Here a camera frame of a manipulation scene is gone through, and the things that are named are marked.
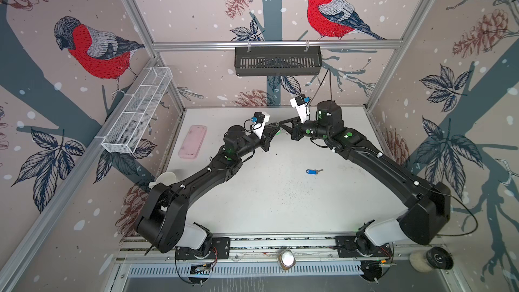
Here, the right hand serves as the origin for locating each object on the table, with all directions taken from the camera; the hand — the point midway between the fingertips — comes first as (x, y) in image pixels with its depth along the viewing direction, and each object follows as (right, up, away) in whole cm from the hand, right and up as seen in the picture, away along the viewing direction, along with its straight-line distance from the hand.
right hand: (282, 121), depth 73 cm
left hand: (0, -1, +2) cm, 2 cm away
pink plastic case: (-45, -11, +31) cm, 55 cm away
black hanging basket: (+1, +32, +33) cm, 46 cm away
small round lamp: (+1, -45, -9) cm, 46 cm away
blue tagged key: (+16, -24, +20) cm, 35 cm away
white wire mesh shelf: (-57, +3, +3) cm, 57 cm away
